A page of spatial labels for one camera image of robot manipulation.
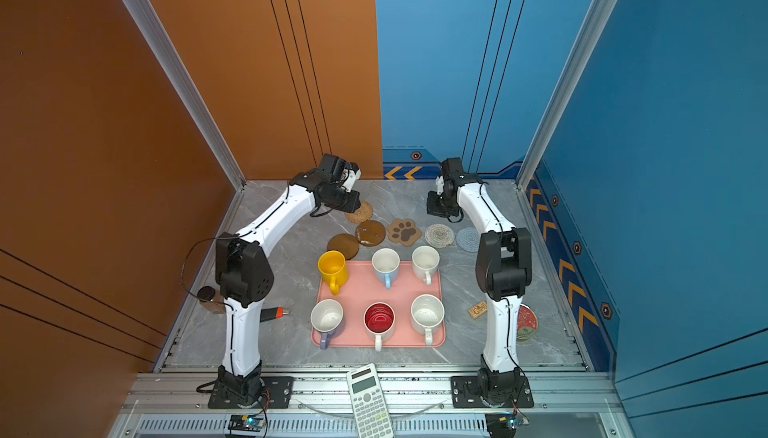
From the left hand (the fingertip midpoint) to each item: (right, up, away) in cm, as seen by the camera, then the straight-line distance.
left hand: (359, 201), depth 94 cm
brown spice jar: (-39, -27, -14) cm, 49 cm away
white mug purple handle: (-8, -33, -10) cm, 36 cm away
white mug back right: (+21, -19, -1) cm, 28 cm away
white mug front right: (+21, -33, -9) cm, 40 cm away
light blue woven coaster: (+37, -13, +8) cm, 40 cm away
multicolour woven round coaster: (+27, -12, +8) cm, 30 cm away
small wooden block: (+36, -32, -8) cm, 49 cm away
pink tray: (+1, -28, 0) cm, 28 cm away
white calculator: (+5, -50, -23) cm, 55 cm away
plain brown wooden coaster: (-6, -14, +8) cm, 18 cm away
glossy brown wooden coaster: (+3, -11, +9) cm, 14 cm away
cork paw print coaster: (+14, -10, +11) cm, 21 cm away
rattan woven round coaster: (-1, -5, +14) cm, 15 cm away
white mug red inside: (+7, -33, -12) cm, 36 cm away
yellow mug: (-8, -22, -1) cm, 23 cm away
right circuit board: (+37, -54, -25) cm, 69 cm away
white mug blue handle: (+8, -20, -1) cm, 22 cm away
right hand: (+23, -3, +4) cm, 23 cm away
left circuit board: (-24, -54, -23) cm, 64 cm away
